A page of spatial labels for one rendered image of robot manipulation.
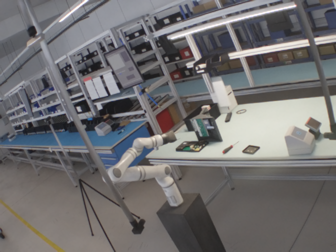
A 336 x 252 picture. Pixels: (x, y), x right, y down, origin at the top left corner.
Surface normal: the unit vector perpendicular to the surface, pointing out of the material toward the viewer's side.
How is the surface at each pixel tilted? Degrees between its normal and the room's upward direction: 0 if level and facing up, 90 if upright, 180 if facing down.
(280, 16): 98
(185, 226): 90
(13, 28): 90
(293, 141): 90
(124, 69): 101
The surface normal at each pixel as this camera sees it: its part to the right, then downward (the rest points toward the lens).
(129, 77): -0.18, 0.59
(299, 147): -0.56, 0.49
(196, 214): 0.78, -0.13
